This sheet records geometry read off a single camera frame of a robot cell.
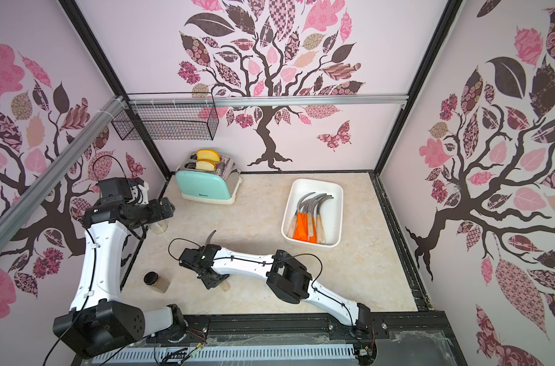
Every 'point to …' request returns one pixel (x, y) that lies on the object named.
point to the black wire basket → (168, 121)
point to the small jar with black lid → (158, 282)
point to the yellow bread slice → (208, 155)
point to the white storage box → (331, 210)
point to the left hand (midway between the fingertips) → (160, 216)
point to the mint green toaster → (217, 187)
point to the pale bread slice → (205, 165)
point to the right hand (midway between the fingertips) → (214, 278)
